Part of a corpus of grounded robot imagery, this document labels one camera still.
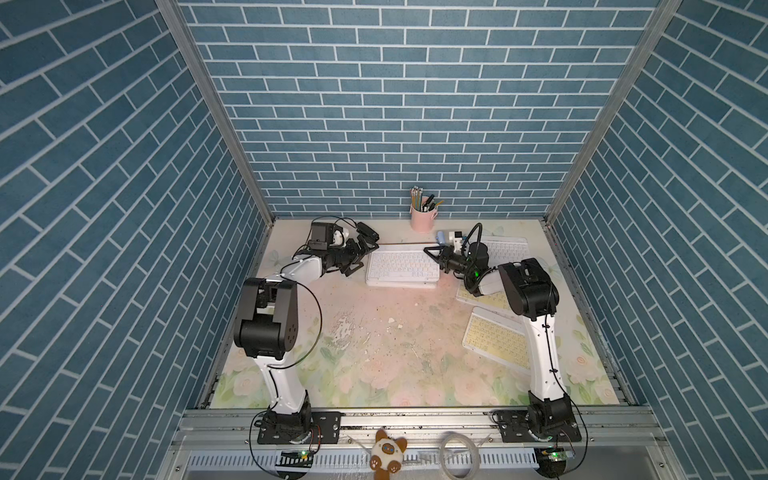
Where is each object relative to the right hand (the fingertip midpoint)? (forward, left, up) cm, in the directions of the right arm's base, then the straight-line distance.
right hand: (428, 252), depth 102 cm
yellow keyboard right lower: (-26, -22, -7) cm, 35 cm away
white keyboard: (-4, +7, -3) cm, 9 cm away
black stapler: (+13, +24, -5) cm, 27 cm away
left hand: (-7, +16, +6) cm, 19 cm away
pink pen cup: (+17, +2, -3) cm, 18 cm away
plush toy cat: (-58, +8, -4) cm, 58 cm away
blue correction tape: (+11, -5, -4) cm, 13 cm away
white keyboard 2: (+9, -29, -7) cm, 31 cm away
